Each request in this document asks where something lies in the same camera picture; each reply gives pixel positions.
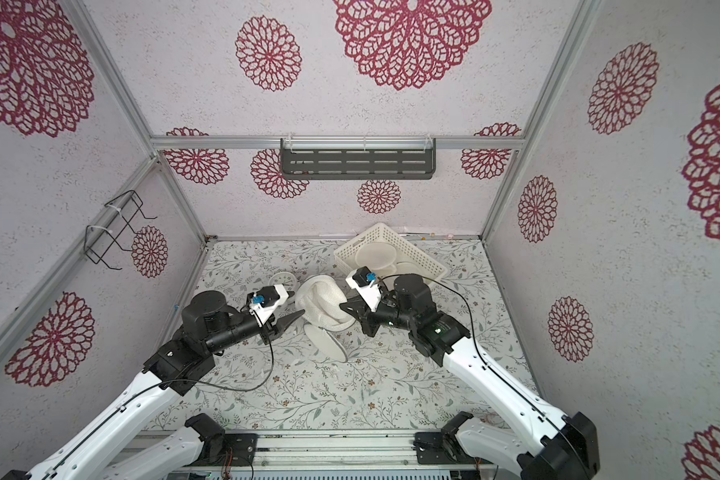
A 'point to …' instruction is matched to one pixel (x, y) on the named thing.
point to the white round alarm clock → (288, 281)
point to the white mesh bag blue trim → (318, 299)
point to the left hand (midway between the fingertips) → (294, 302)
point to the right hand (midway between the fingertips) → (350, 304)
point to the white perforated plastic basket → (409, 258)
